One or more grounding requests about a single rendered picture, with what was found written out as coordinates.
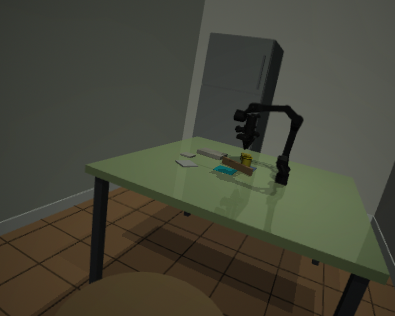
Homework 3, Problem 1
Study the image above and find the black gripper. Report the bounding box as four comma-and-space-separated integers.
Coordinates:
236, 123, 260, 150

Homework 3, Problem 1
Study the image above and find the brown wooden bar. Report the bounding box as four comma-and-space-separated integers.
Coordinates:
222, 156, 254, 176

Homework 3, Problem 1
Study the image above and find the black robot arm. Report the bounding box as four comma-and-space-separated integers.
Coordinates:
234, 102, 304, 186

